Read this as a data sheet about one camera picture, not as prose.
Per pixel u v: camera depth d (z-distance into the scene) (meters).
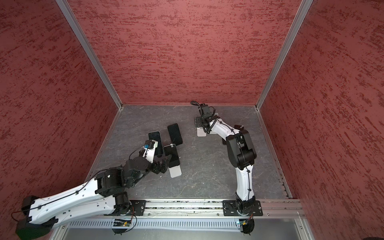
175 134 0.95
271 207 0.76
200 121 0.76
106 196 0.49
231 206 0.74
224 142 1.00
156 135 0.85
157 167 0.61
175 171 0.85
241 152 0.53
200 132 1.03
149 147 0.59
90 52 0.88
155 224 0.77
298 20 0.76
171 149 0.81
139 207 0.74
